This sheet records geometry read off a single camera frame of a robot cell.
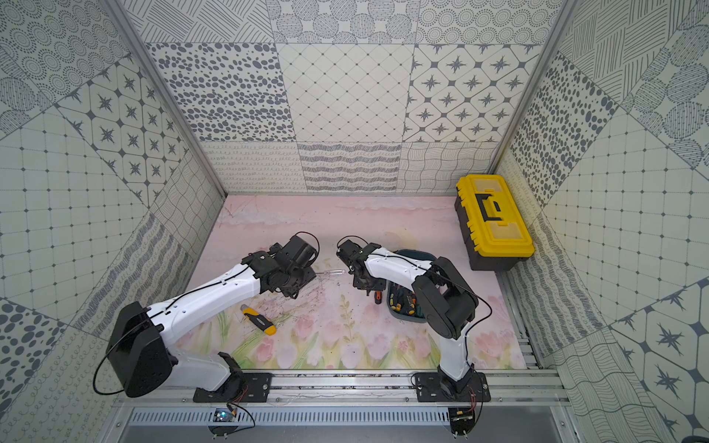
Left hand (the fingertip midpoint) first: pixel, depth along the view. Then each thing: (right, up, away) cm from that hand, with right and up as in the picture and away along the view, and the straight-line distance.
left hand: (313, 271), depth 82 cm
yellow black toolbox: (+58, +13, +6) cm, 60 cm away
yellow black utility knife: (-17, -16, +2) cm, 23 cm away
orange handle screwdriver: (+20, -10, +7) cm, 24 cm away
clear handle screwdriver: (+4, -3, +14) cm, 14 cm away
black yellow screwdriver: (+26, -12, +3) cm, 29 cm away
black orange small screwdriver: (+31, -11, +2) cm, 33 cm away
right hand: (+19, -6, +9) cm, 22 cm away
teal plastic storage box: (+28, -11, +5) cm, 30 cm away
